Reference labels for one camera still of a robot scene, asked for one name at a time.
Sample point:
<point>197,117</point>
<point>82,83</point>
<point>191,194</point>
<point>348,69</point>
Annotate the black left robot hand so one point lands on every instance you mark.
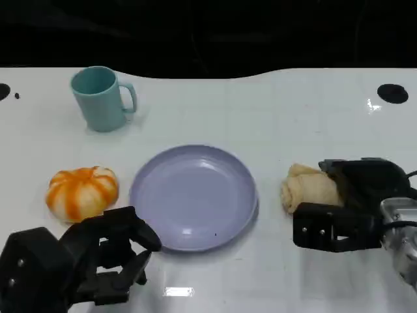
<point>49,264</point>

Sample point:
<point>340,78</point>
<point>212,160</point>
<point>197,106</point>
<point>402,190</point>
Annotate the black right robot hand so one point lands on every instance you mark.
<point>365,189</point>

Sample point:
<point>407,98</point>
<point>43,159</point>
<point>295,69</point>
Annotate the orange and white bread roll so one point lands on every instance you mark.
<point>81,192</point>

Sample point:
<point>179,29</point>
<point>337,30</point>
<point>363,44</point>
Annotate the lilac plate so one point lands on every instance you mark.
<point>192,199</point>

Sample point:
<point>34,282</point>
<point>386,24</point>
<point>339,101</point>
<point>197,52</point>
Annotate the pale green mug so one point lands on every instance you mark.
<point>101,104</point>

